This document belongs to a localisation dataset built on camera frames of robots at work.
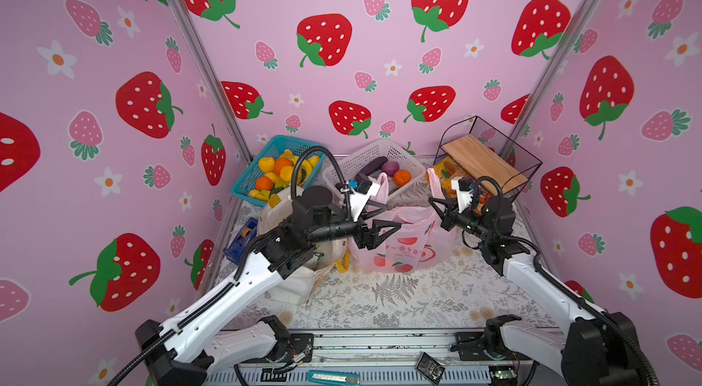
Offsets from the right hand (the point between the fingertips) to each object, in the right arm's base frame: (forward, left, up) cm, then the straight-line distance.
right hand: (430, 199), depth 78 cm
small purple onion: (+29, +12, -18) cm, 37 cm away
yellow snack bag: (+28, -10, -16) cm, 33 cm away
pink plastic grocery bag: (-10, +2, -10) cm, 14 cm away
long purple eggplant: (+31, +20, -19) cm, 41 cm away
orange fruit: (+22, +56, -12) cm, 62 cm away
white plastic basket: (+24, +31, -15) cm, 42 cm away
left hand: (-15, +11, +12) cm, 23 cm away
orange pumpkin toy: (+24, +8, -18) cm, 30 cm away
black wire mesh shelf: (+33, -19, -8) cm, 39 cm away
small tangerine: (+13, +61, -16) cm, 64 cm away
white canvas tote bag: (-25, +36, -13) cm, 45 cm away
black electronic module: (-38, -2, -22) cm, 44 cm away
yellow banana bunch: (+25, +48, -17) cm, 57 cm away
